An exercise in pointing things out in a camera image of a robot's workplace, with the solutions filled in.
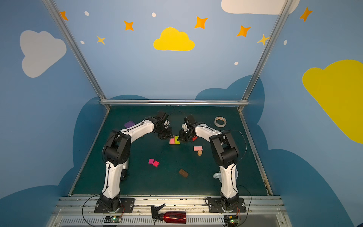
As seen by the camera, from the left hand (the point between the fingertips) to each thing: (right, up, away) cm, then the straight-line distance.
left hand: (174, 136), depth 97 cm
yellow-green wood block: (+1, -4, +1) cm, 4 cm away
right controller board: (+31, -41, -26) cm, 57 cm away
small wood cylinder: (+18, -10, -4) cm, 21 cm away
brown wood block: (+6, -21, -11) cm, 25 cm away
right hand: (+3, -1, +1) cm, 3 cm away
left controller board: (-30, -39, -27) cm, 56 cm away
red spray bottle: (+1, -36, -29) cm, 46 cm away
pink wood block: (-1, -3, +1) cm, 4 cm away
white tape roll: (+36, +10, +15) cm, 41 cm away
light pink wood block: (+15, -8, -1) cm, 17 cm away
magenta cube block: (-14, -15, -8) cm, 22 cm away
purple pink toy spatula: (-37, +9, +13) cm, 40 cm away
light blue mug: (+26, -21, -17) cm, 37 cm away
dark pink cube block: (-11, -17, -8) cm, 21 cm away
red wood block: (+15, -2, +4) cm, 15 cm away
